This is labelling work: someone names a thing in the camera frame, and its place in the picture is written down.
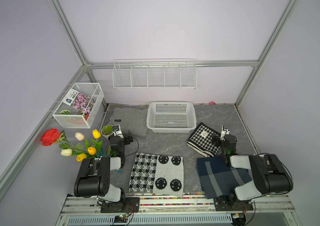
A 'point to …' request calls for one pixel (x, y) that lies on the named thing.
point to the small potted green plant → (107, 130)
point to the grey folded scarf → (132, 121)
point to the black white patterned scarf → (162, 175)
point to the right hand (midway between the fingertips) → (221, 132)
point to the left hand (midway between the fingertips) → (123, 131)
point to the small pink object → (212, 103)
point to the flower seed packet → (78, 100)
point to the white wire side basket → (67, 116)
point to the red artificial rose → (51, 136)
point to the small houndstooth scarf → (201, 141)
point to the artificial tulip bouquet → (83, 150)
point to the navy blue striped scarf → (217, 178)
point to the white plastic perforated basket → (171, 117)
